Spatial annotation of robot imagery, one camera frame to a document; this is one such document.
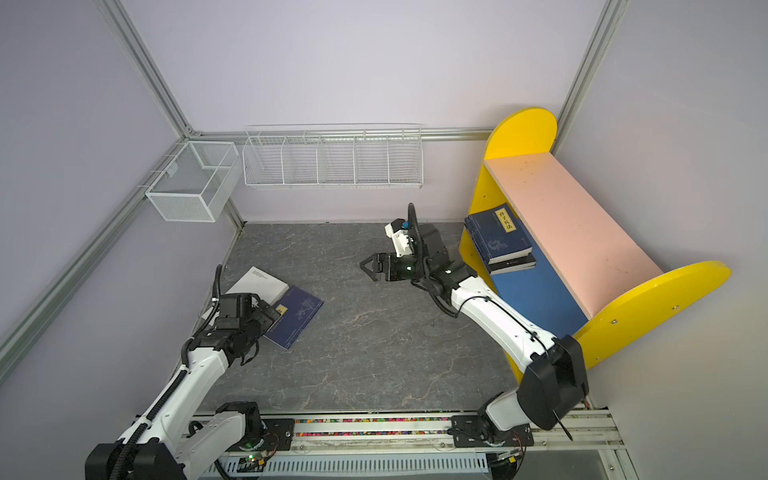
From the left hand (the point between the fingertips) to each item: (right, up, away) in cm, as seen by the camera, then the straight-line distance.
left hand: (267, 322), depth 84 cm
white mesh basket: (-27, +43, +11) cm, 52 cm away
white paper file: (-11, +10, +17) cm, 23 cm away
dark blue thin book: (+5, +2, +11) cm, 13 cm away
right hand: (+31, +16, -9) cm, 36 cm away
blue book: (+68, +26, +6) cm, 73 cm away
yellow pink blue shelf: (+78, +14, -22) cm, 83 cm away
